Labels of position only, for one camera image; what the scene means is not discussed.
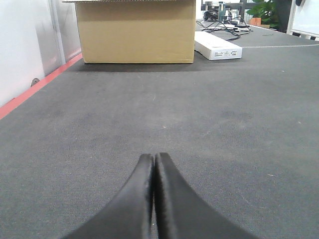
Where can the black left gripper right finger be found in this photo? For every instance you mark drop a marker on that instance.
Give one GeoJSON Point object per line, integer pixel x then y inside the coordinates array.
{"type": "Point", "coordinates": [179, 206]}

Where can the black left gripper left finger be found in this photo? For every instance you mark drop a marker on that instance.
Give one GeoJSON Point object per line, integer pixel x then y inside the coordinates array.
{"type": "Point", "coordinates": [134, 204]}

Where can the conveyor with dark grey belt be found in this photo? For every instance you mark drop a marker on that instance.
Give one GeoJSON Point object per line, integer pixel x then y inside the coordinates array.
{"type": "Point", "coordinates": [224, 99]}

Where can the long white carton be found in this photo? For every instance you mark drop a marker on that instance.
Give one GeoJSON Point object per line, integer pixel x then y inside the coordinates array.
{"type": "Point", "coordinates": [214, 46]}

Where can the large cardboard box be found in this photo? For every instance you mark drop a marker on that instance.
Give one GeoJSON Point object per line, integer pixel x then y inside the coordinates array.
{"type": "Point", "coordinates": [137, 32]}

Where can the green potted plant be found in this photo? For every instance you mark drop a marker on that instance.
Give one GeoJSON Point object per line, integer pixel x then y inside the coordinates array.
{"type": "Point", "coordinates": [264, 11]}

